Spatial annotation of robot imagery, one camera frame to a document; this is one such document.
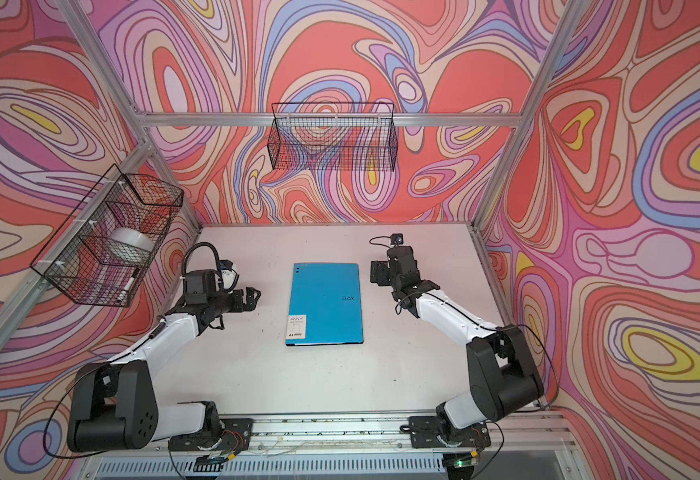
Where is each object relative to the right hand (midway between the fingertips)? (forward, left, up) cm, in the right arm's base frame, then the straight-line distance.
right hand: (389, 269), depth 90 cm
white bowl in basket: (-2, +67, +20) cm, 70 cm away
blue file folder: (-5, +21, -12) cm, 25 cm away
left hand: (-4, +44, -3) cm, 44 cm away
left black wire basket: (-7, +70, +22) cm, 74 cm away
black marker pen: (-10, +67, +13) cm, 69 cm away
